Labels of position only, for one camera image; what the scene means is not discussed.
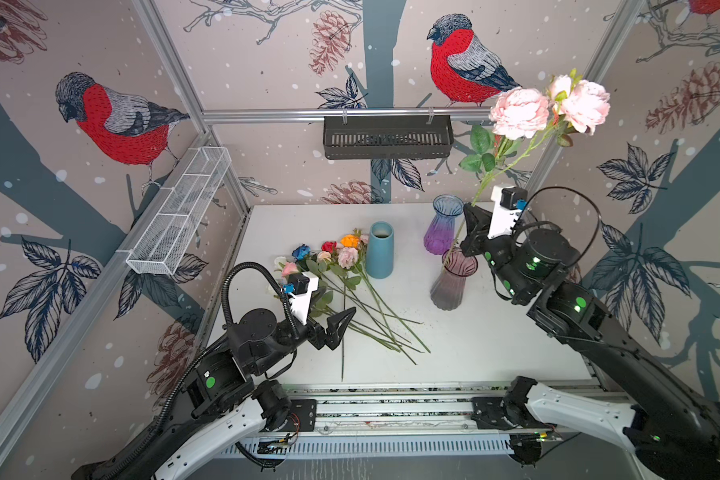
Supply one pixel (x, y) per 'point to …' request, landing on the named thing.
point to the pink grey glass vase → (447, 291)
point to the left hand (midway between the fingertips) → (338, 303)
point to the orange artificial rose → (350, 240)
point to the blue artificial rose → (301, 252)
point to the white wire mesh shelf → (176, 213)
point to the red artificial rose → (328, 246)
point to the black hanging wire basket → (388, 137)
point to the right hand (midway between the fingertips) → (459, 209)
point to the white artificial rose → (280, 262)
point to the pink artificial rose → (289, 268)
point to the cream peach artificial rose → (323, 255)
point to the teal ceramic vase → (380, 250)
